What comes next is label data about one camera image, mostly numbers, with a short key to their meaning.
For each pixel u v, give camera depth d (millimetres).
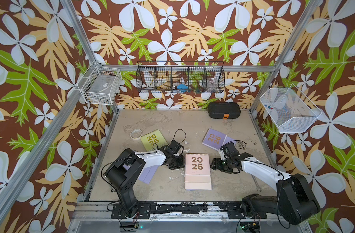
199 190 808
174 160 769
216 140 1007
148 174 862
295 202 414
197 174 841
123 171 478
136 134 1051
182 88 935
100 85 861
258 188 824
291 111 816
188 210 750
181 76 984
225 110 1179
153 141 1009
